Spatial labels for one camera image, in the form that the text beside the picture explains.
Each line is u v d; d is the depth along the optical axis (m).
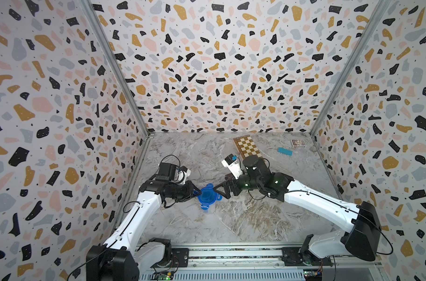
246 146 1.13
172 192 0.66
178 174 0.73
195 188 0.76
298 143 1.16
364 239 0.39
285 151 1.14
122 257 0.39
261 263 0.73
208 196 0.80
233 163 0.64
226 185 0.62
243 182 0.63
